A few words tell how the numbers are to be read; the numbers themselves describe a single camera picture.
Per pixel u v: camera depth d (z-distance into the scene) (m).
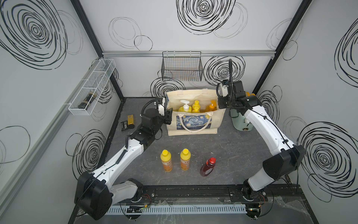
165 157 0.67
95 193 0.38
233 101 0.56
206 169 0.71
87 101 0.67
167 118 0.68
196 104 0.88
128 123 0.99
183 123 0.84
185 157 0.68
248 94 1.24
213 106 0.86
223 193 0.75
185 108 0.83
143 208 0.70
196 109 0.84
